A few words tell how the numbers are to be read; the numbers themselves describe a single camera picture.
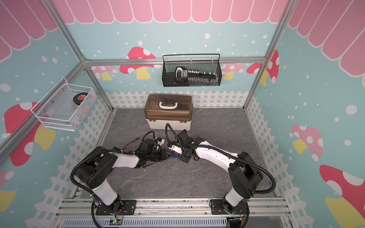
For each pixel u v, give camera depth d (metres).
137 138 1.02
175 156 0.90
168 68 0.94
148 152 0.76
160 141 0.88
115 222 0.71
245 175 0.44
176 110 0.90
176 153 0.76
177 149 0.76
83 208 0.76
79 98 0.79
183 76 0.87
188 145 0.64
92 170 0.49
